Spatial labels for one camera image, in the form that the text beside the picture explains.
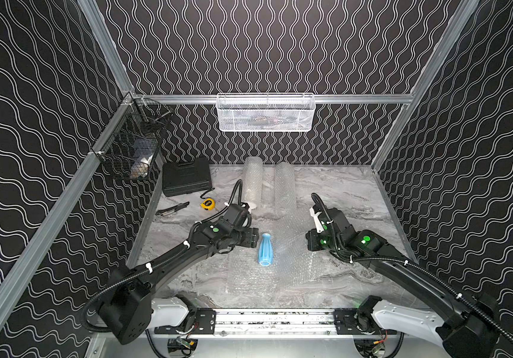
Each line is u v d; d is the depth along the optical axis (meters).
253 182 1.03
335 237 0.58
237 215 0.63
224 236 0.59
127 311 0.40
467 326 0.38
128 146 0.93
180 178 1.10
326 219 0.58
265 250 0.86
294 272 0.76
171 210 1.02
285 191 1.00
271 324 0.75
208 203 1.03
